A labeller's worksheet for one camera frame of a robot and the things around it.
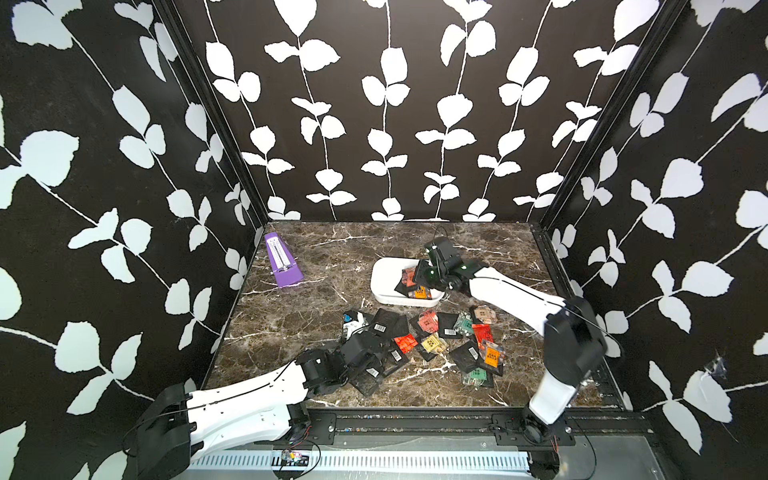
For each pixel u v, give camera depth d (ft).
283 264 3.16
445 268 2.25
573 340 1.53
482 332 2.96
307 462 2.33
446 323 3.05
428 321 3.06
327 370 1.90
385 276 3.13
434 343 2.90
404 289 3.09
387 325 2.99
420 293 3.21
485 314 3.05
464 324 3.05
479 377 2.70
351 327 2.34
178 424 1.48
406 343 2.89
